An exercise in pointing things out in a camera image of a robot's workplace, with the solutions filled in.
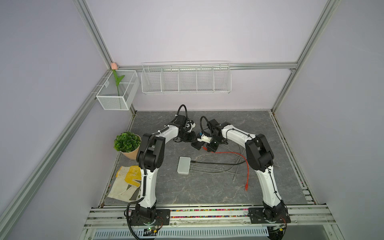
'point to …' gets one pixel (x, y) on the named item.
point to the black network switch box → (197, 144)
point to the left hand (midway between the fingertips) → (197, 140)
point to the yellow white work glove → (125, 176)
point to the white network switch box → (184, 165)
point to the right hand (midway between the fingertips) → (210, 149)
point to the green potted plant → (128, 143)
